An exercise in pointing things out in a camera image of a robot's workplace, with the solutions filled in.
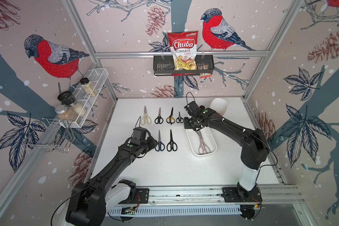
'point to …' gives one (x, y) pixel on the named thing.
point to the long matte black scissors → (172, 146)
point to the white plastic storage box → (194, 141)
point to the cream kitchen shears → (146, 119)
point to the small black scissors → (179, 119)
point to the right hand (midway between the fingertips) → (185, 124)
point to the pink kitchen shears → (203, 148)
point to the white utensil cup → (219, 105)
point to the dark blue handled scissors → (160, 146)
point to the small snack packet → (204, 75)
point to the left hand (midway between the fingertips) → (158, 139)
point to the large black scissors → (159, 119)
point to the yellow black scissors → (170, 119)
